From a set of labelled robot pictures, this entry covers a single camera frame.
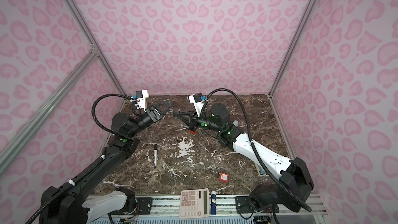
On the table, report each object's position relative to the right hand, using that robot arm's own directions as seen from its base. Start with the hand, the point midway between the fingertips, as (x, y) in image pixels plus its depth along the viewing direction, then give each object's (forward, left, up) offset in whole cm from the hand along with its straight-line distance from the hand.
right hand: (179, 115), depth 65 cm
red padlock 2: (-15, -20, -33) cm, 41 cm away
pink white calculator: (-27, -6, -32) cm, 42 cm away
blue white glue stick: (-27, -15, -32) cm, 44 cm away
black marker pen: (-4, +18, -33) cm, 38 cm away
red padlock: (-7, -5, -1) cm, 9 cm away
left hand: (+3, +3, +5) cm, 6 cm away
